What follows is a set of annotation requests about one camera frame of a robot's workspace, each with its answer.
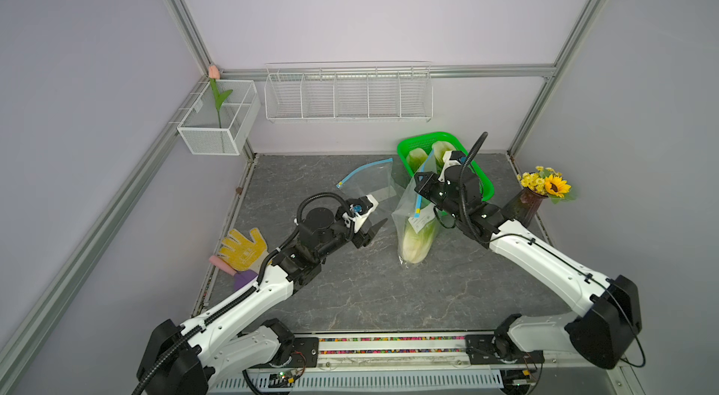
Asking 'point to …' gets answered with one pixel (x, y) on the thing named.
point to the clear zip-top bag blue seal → (375, 179)
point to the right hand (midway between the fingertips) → (413, 172)
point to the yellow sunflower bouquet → (549, 182)
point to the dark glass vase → (528, 205)
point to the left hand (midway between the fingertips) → (375, 209)
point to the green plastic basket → (425, 140)
